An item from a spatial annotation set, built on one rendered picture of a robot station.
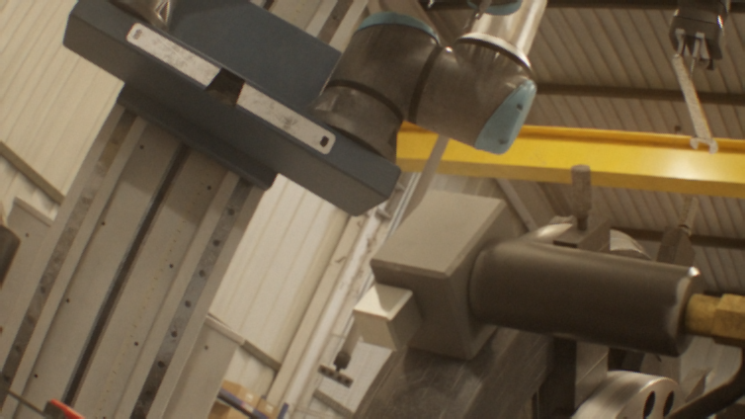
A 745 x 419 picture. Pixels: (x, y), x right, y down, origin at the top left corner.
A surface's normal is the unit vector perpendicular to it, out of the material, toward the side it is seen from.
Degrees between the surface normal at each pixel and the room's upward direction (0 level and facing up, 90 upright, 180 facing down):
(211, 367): 90
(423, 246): 67
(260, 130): 180
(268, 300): 90
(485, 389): 90
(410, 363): 77
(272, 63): 90
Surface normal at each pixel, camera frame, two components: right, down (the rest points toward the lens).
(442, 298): -0.54, 0.59
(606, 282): -0.46, -0.51
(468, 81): -0.08, -0.29
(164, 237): 0.37, -0.20
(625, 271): -0.31, -0.75
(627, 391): -0.03, -0.97
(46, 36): 0.74, 0.07
